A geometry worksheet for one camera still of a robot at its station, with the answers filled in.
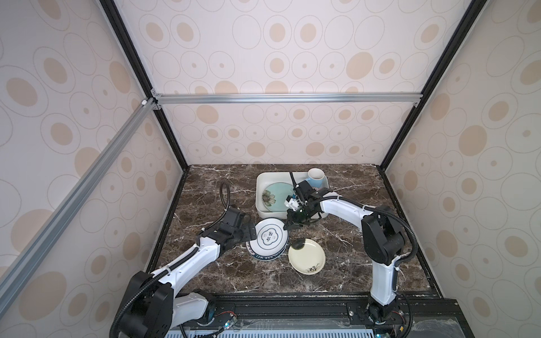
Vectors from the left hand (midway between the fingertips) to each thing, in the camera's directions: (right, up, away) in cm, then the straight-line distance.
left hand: (252, 228), depth 86 cm
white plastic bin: (+3, +20, +23) cm, 31 cm away
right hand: (+14, 0, +3) cm, 14 cm away
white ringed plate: (+7, 0, +6) cm, 10 cm away
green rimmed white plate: (+6, -8, +1) cm, 10 cm away
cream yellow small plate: (+24, -13, 0) cm, 27 cm away
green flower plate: (+9, +12, +20) cm, 25 cm away
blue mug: (+30, +21, +18) cm, 40 cm away
